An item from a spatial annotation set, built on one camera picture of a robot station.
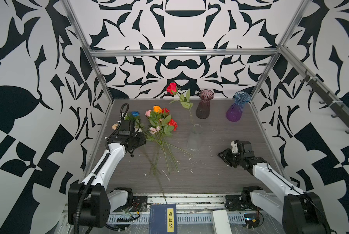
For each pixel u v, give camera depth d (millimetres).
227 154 776
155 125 991
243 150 686
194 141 895
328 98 600
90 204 391
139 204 737
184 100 757
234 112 1115
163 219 696
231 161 770
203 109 1069
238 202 724
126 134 636
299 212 406
